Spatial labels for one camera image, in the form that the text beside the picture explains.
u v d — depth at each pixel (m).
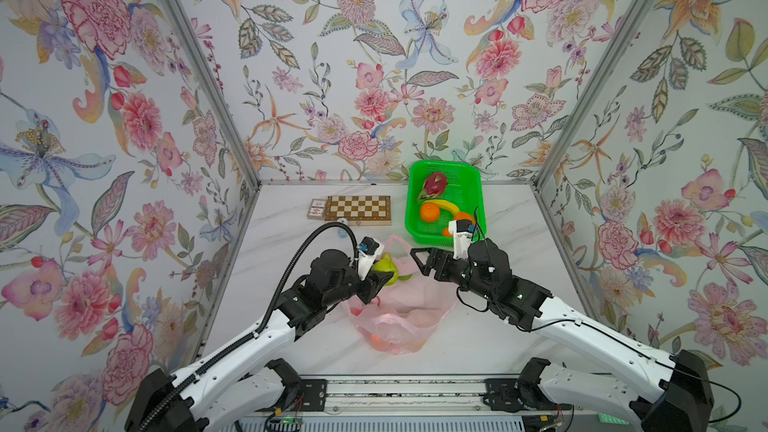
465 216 1.02
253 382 0.58
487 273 0.53
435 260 0.64
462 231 0.65
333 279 0.57
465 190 1.18
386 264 0.73
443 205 1.11
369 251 0.63
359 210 1.10
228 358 0.45
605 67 0.87
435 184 1.10
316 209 1.10
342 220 1.01
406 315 0.76
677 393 0.39
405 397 0.76
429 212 1.07
